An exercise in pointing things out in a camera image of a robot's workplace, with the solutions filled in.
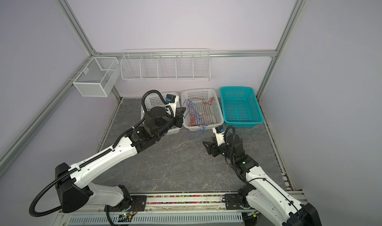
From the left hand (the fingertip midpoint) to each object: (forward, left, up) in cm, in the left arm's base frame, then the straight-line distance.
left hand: (185, 110), depth 69 cm
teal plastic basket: (+28, -42, -35) cm, 61 cm away
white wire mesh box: (+40, +60, -9) cm, 72 cm away
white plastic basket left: (+34, +26, -28) cm, 51 cm away
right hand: (-7, -11, -18) cm, 22 cm away
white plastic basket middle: (+38, -14, -28) cm, 50 cm away
